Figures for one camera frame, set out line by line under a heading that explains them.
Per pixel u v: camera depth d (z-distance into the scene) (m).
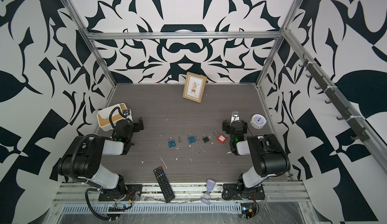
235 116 0.81
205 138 0.92
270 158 0.46
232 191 0.74
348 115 0.50
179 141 0.91
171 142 0.90
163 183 0.76
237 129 0.72
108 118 0.94
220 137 0.91
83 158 0.46
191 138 0.92
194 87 1.07
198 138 0.92
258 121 0.97
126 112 0.81
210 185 0.74
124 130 0.71
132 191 0.74
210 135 0.94
